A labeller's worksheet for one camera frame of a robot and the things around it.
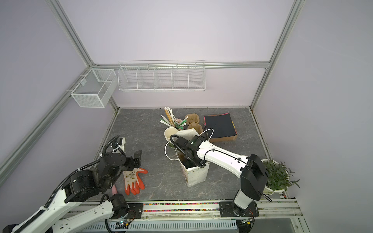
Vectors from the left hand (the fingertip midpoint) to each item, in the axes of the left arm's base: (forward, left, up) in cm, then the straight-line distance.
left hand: (132, 152), depth 67 cm
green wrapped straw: (+23, -24, -9) cm, 34 cm away
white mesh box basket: (+51, +34, 0) cm, 61 cm away
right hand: (-4, -28, -15) cm, 32 cm away
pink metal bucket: (+30, -22, -15) cm, 40 cm away
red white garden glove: (-6, +6, -24) cm, 25 cm away
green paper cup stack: (+21, -15, -14) cm, 29 cm away
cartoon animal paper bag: (-10, -29, -9) cm, 32 cm away
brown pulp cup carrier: (+35, -31, -23) cm, 52 cm away
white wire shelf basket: (+53, -12, +6) cm, 55 cm away
